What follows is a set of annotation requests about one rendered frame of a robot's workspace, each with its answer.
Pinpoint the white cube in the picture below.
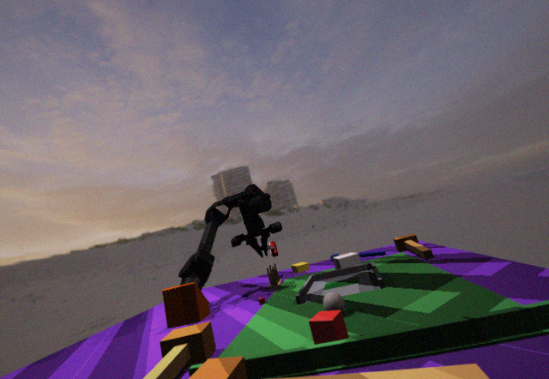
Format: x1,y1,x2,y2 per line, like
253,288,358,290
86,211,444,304
333,253,361,269

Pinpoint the green striped mat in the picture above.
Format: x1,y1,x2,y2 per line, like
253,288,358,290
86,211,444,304
218,252,549,379

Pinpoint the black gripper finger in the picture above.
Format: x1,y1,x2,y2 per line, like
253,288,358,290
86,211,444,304
261,234,270,256
246,238,263,258

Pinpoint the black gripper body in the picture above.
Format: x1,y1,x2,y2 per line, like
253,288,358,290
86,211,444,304
231,214,282,247

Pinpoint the yellow rectangular block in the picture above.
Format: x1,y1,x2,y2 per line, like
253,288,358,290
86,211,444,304
291,262,310,274

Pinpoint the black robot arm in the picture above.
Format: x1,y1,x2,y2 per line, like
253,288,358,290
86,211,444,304
178,184,272,290

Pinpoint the grey ball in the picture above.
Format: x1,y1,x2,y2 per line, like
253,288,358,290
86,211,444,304
323,292,344,312

